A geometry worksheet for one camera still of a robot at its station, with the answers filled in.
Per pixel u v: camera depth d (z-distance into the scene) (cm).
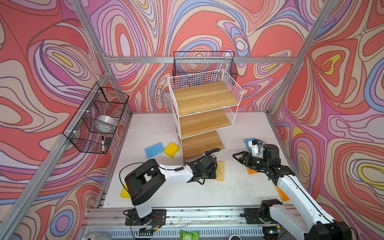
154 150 97
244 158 71
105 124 70
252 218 73
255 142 75
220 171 87
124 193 48
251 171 85
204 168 67
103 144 72
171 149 97
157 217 73
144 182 47
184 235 68
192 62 88
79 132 67
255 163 70
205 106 66
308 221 43
